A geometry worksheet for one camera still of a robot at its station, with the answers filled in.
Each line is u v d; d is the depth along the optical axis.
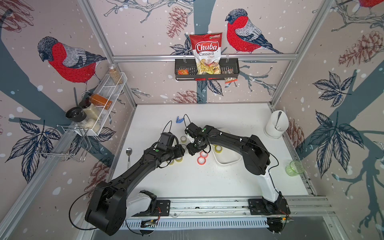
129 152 0.92
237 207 0.75
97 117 0.67
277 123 0.98
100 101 0.72
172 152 0.72
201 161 0.90
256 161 0.54
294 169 0.87
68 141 0.59
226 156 0.90
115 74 0.85
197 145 0.77
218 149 0.92
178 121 1.10
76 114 0.58
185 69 0.95
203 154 0.93
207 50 0.81
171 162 0.73
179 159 0.90
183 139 0.98
